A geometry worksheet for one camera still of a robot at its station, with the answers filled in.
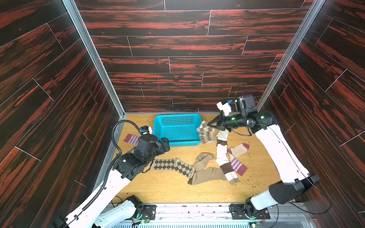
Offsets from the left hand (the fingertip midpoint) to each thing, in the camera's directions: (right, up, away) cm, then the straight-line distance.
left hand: (163, 142), depth 72 cm
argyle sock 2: (+22, +5, -2) cm, 22 cm away
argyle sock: (+5, -17, +19) cm, 26 cm away
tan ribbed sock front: (+26, -22, +16) cm, 38 cm away
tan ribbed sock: (+22, -14, +19) cm, 33 cm away
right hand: (+24, +10, -2) cm, 26 cm away
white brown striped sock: (+36, -13, +22) cm, 44 cm away
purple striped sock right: (+46, -18, +18) cm, 53 cm away
